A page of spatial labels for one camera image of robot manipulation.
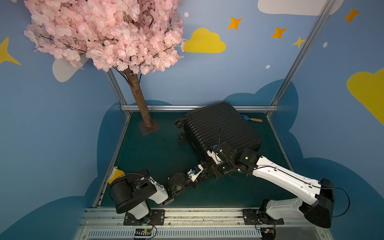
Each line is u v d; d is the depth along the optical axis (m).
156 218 0.73
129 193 0.45
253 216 0.75
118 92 1.06
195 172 0.68
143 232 0.73
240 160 0.54
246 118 1.20
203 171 0.71
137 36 0.44
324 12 0.71
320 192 0.41
